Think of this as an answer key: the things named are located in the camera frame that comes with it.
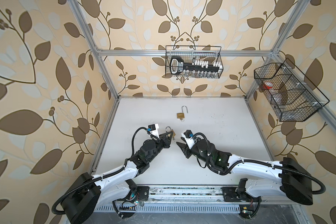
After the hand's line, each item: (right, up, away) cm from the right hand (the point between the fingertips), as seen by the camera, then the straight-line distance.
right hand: (180, 141), depth 75 cm
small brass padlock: (-3, +4, +3) cm, 6 cm away
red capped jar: (+52, +32, +5) cm, 61 cm away
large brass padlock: (+3, +13, +33) cm, 36 cm away
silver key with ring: (+3, +10, +30) cm, 32 cm away
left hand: (-3, +5, +1) cm, 6 cm away
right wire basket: (+60, +24, -2) cm, 64 cm away
